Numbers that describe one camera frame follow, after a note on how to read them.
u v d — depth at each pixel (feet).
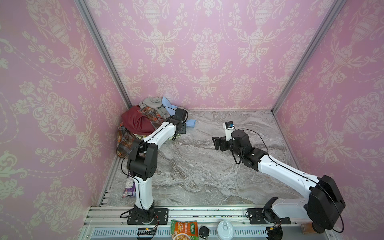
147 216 2.13
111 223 2.41
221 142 2.34
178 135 3.46
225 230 2.16
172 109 2.75
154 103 3.70
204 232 2.04
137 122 3.18
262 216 2.20
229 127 2.29
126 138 3.33
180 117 2.50
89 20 2.40
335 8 2.26
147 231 2.40
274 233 2.34
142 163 1.68
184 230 2.24
